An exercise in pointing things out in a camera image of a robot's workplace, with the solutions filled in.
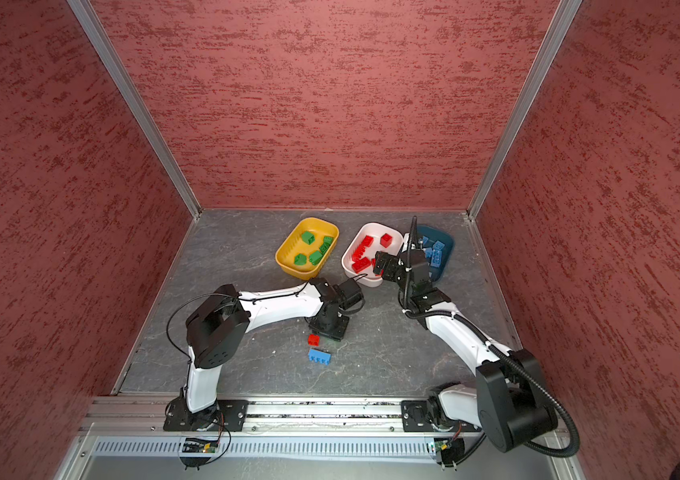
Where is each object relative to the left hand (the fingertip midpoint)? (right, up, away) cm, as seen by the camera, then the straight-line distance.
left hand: (331, 339), depth 86 cm
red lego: (+9, +21, +17) cm, 28 cm away
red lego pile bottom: (+19, +29, +23) cm, 42 cm away
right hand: (+16, +23, +1) cm, 28 cm away
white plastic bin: (+11, +18, +6) cm, 22 cm away
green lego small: (-3, +28, +21) cm, 36 cm away
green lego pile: (-10, +30, +24) cm, 40 cm away
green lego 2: (-7, +23, +17) cm, 29 cm away
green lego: (-12, +23, +17) cm, 31 cm away
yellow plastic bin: (-11, +27, +23) cm, 37 cm away
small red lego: (-5, 0, -1) cm, 5 cm away
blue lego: (-3, -4, -4) cm, 6 cm away
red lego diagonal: (+12, +29, +23) cm, 39 cm away
